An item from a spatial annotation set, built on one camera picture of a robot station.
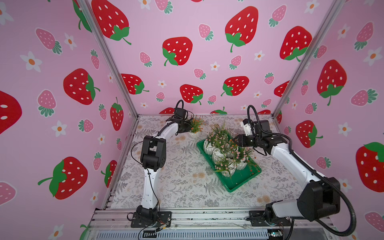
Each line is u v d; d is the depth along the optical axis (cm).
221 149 85
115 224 73
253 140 70
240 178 88
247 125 76
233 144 84
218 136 91
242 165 86
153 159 60
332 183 42
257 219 73
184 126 93
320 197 41
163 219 74
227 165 84
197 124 96
